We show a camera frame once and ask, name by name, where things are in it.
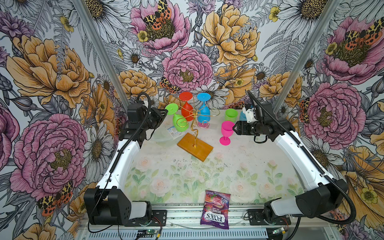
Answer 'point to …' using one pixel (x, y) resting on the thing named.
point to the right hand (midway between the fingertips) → (238, 131)
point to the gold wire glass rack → (192, 143)
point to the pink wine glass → (227, 131)
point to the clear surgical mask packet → (168, 135)
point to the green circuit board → (148, 231)
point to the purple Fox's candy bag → (215, 209)
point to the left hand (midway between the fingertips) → (168, 114)
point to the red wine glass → (187, 109)
